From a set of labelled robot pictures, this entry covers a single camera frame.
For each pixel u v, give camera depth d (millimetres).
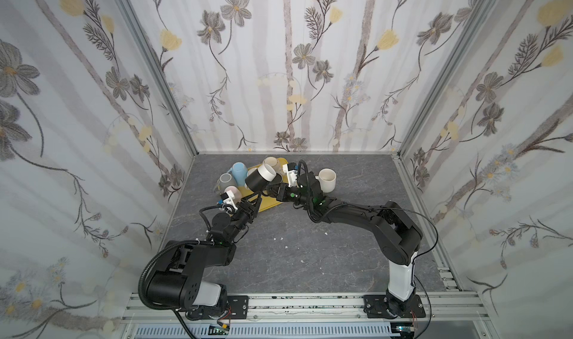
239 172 1010
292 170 787
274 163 1043
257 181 818
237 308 737
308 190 668
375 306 738
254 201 823
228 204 779
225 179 976
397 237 501
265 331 702
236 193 949
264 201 837
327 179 1049
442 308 765
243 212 751
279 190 782
